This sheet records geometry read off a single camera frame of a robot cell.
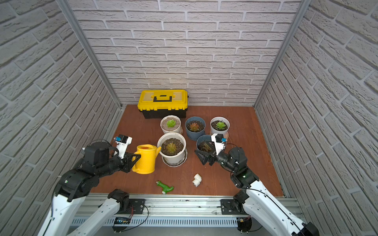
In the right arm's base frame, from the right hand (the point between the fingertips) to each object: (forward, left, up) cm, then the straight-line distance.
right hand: (202, 145), depth 71 cm
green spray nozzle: (-13, +21, -22) cm, 33 cm away
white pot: (+22, -14, -13) cm, 29 cm away
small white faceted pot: (+23, +18, -10) cm, 30 cm away
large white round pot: (+6, +16, -12) cm, 21 cm away
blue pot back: (+21, +2, -13) cm, 25 cm away
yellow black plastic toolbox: (+39, +29, -7) cm, 50 cm away
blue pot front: (+10, -1, -16) cm, 19 cm away
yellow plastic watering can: (-7, +27, -1) cm, 28 cm away
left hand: (-3, +30, +3) cm, 31 cm away
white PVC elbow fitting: (-10, +3, -22) cm, 24 cm away
